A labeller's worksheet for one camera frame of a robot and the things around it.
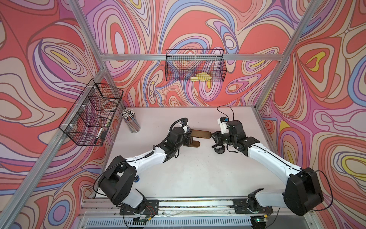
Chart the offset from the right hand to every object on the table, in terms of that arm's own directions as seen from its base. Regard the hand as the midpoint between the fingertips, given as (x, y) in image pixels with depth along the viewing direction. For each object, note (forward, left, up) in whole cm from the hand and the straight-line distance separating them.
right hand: (212, 138), depth 84 cm
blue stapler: (-18, +46, -13) cm, 51 cm away
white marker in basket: (-5, +62, +12) cm, 63 cm away
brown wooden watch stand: (+3, +8, +1) cm, 8 cm away
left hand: (+4, +13, +2) cm, 14 cm away
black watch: (-2, -6, -11) cm, 12 cm away
